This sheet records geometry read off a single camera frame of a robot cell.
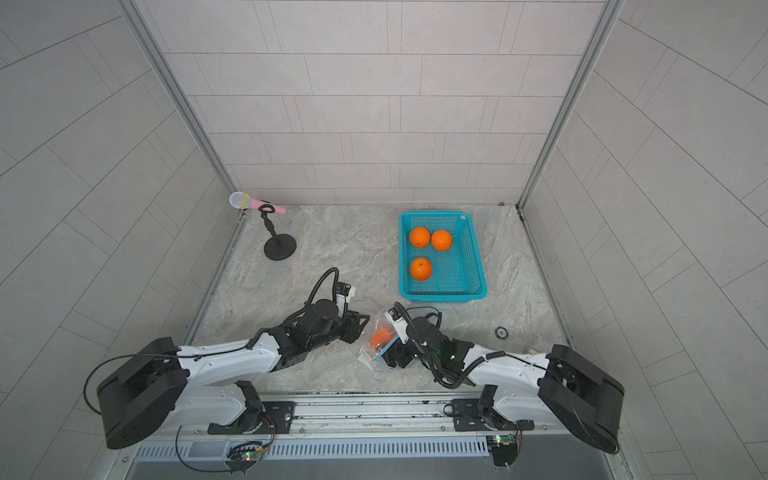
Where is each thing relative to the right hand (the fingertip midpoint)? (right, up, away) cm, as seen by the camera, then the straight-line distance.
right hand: (387, 343), depth 81 cm
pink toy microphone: (-41, +39, +1) cm, 57 cm away
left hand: (-5, +6, +2) cm, 8 cm away
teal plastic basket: (+22, +16, +18) cm, 33 cm away
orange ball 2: (+10, +19, +12) cm, 25 cm away
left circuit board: (-31, -19, -15) cm, 39 cm away
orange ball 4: (+17, +28, +18) cm, 37 cm away
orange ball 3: (+10, +29, +19) cm, 36 cm away
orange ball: (-1, +5, -7) cm, 8 cm away
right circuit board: (+28, -20, -12) cm, 36 cm away
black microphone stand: (-39, +25, +22) cm, 51 cm away
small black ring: (+31, +1, +4) cm, 32 cm away
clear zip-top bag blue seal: (-4, -2, -5) cm, 7 cm away
